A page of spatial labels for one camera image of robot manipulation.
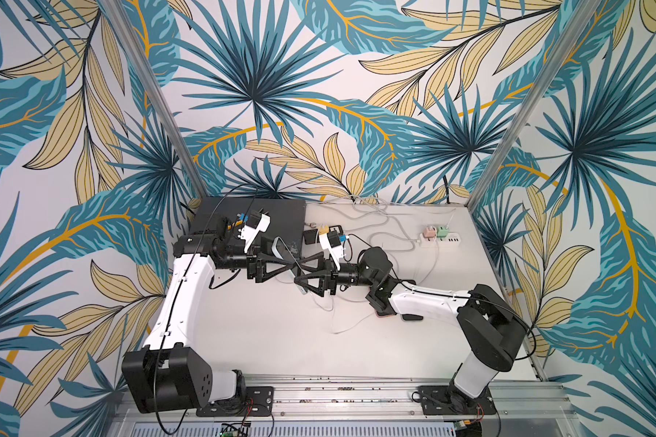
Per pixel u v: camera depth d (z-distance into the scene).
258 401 0.73
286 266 0.62
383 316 0.88
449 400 0.66
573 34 0.72
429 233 1.03
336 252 0.65
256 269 0.58
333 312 0.85
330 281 0.63
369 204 1.21
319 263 0.71
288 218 1.17
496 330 0.46
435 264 1.02
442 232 1.04
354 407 0.73
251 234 0.59
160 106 0.86
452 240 1.06
